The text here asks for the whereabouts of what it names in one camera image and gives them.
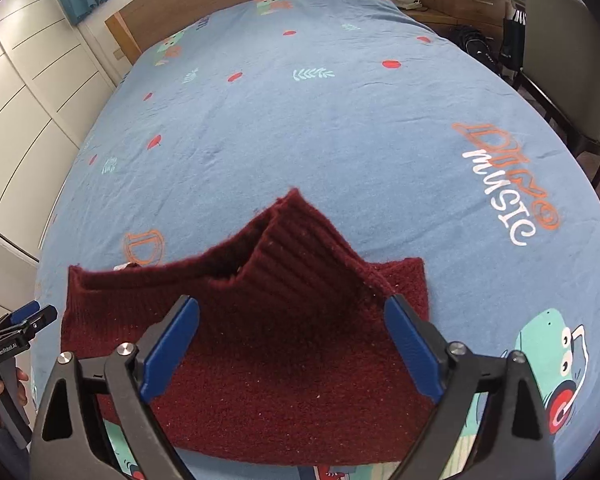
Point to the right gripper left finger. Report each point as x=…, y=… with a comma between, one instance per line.
x=70, y=440

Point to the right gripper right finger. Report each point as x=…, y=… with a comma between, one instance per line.
x=512, y=440

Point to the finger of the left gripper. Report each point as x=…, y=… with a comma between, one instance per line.
x=23, y=325
x=26, y=314

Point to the dark red knit sweater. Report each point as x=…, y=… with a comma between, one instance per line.
x=292, y=363

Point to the white wardrobe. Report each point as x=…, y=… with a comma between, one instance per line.
x=52, y=90

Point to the blue patterned bed sheet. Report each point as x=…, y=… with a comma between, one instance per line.
x=409, y=145

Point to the grey chair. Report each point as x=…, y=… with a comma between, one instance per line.
x=561, y=70

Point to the black bag on floor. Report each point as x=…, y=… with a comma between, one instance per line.
x=474, y=43

